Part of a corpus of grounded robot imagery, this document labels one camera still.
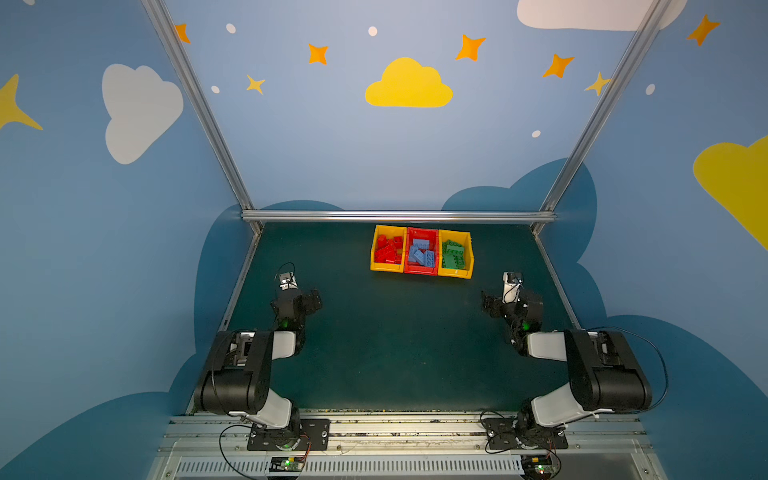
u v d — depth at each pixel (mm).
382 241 1109
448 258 1078
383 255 1072
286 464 705
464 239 1116
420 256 1081
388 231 1116
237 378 455
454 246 1107
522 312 736
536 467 715
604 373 465
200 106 841
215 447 683
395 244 1111
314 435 749
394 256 1076
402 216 1215
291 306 718
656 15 694
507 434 748
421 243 1113
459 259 1104
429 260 1072
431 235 1132
